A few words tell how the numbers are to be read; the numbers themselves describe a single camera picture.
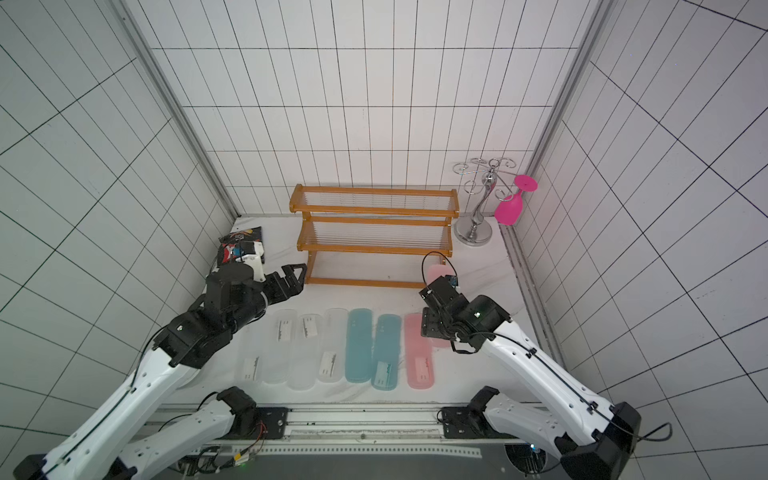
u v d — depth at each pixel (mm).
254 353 819
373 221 969
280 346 852
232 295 482
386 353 851
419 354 838
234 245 1067
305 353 835
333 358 830
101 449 383
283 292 592
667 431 403
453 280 662
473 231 1138
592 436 374
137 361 742
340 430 727
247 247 594
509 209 977
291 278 599
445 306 536
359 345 856
